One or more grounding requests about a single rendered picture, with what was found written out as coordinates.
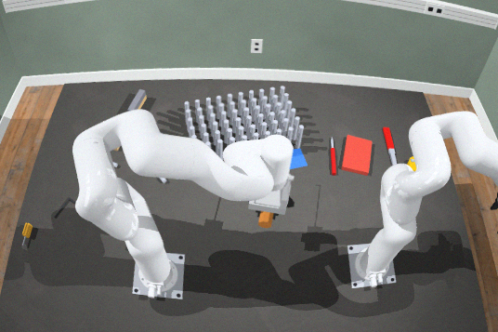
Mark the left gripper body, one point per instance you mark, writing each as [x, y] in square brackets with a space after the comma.
[286, 192]

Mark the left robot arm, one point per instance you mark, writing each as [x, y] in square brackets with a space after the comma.
[250, 170]

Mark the red rectangular block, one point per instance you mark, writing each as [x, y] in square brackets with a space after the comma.
[357, 155]

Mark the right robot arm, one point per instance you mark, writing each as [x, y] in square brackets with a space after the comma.
[400, 200]

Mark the blue flat bar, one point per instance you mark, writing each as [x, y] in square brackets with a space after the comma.
[298, 159]

